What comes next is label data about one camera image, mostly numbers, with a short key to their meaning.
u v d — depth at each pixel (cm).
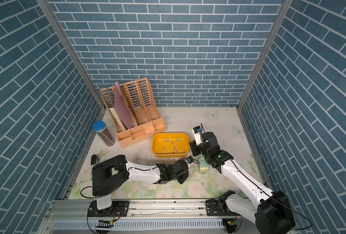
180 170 67
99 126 84
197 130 71
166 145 98
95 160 87
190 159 76
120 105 100
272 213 39
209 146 61
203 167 81
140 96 112
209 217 72
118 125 90
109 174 50
